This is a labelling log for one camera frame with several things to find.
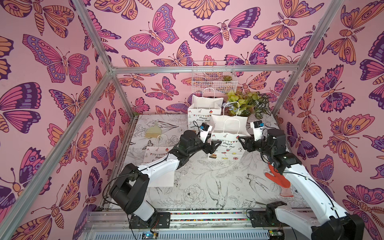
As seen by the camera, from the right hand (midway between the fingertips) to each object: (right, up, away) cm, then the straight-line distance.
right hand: (245, 135), depth 78 cm
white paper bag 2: (-6, +3, +15) cm, 16 cm away
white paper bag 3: (-21, +16, +12) cm, 29 cm away
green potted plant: (+5, +19, +16) cm, 25 cm away
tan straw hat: (-57, +1, +31) cm, 65 cm away
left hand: (-14, -1, +1) cm, 14 cm away
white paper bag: (-54, -13, +19) cm, 59 cm away
